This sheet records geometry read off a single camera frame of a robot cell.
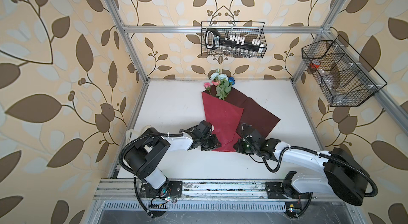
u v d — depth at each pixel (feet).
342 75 2.48
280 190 2.37
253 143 2.17
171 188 2.43
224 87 3.65
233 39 2.73
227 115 3.26
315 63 2.85
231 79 3.71
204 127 2.37
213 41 2.84
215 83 3.79
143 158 1.49
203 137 2.42
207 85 3.71
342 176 1.36
